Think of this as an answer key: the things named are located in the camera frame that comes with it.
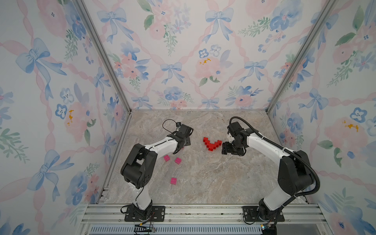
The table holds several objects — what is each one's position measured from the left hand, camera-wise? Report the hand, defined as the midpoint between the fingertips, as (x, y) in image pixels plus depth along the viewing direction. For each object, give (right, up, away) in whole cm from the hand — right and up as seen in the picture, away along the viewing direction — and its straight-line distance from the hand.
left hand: (184, 138), depth 96 cm
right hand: (+27, -7, -7) cm, 29 cm away
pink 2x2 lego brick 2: (-4, -13, -5) cm, 15 cm away
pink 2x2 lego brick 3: (-6, -23, -12) cm, 27 cm away
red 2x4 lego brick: (+18, -5, -1) cm, 18 cm away
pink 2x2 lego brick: (-11, -12, -4) cm, 17 cm away
